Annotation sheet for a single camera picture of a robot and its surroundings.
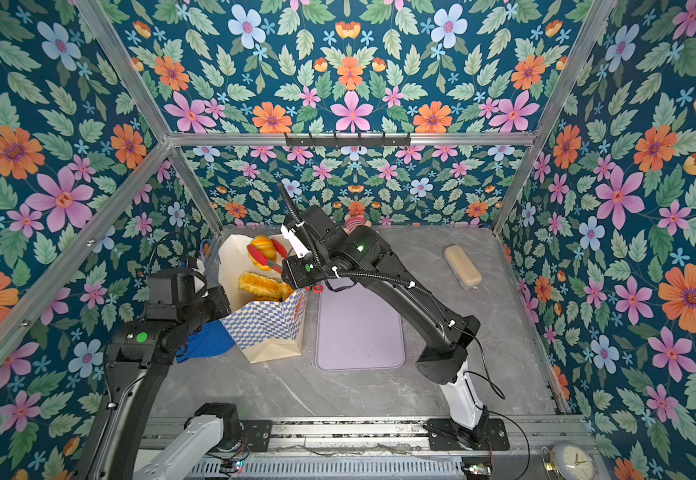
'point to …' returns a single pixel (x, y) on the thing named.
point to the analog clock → (568, 461)
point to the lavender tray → (357, 330)
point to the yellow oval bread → (283, 291)
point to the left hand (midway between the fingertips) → (227, 287)
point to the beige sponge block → (462, 266)
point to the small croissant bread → (267, 246)
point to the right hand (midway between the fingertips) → (290, 269)
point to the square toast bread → (263, 287)
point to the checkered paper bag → (261, 329)
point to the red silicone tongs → (274, 264)
